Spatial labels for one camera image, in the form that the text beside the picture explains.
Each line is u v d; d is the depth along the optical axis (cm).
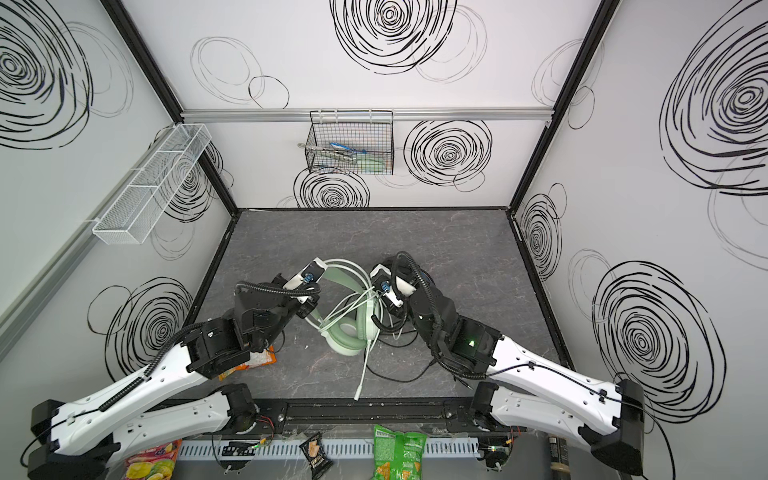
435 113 178
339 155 85
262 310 46
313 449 68
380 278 53
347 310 65
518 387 47
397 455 65
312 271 54
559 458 66
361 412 75
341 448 71
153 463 65
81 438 39
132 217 72
